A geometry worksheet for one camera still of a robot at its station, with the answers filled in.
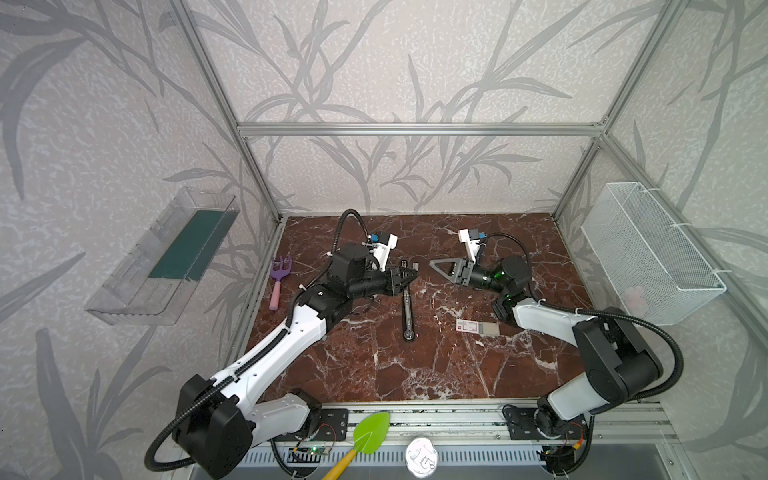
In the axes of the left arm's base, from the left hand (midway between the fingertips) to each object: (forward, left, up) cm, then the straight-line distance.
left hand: (420, 268), depth 71 cm
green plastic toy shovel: (-32, +12, -27) cm, 43 cm away
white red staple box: (-4, -19, -27) cm, 33 cm away
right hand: (+3, -3, -1) cm, 5 cm away
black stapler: (-5, +2, -25) cm, 26 cm away
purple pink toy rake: (+16, +48, -30) cm, 59 cm away
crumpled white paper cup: (-36, 0, -21) cm, 42 cm away
